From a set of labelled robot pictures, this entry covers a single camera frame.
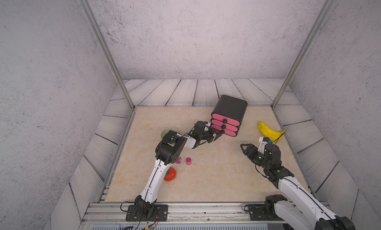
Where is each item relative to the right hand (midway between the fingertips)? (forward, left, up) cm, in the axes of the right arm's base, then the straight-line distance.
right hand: (243, 146), depth 83 cm
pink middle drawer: (+17, +8, -1) cm, 19 cm away
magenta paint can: (-4, +37, -10) cm, 38 cm away
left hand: (+14, +8, -7) cm, 17 cm away
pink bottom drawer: (+16, +6, -8) cm, 18 cm away
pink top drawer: (+19, +13, +3) cm, 23 cm away
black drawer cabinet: (+21, +6, +4) cm, 22 cm away
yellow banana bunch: (+15, -22, -8) cm, 27 cm away
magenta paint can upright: (-4, +31, -10) cm, 33 cm away
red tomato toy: (-13, +40, -6) cm, 43 cm away
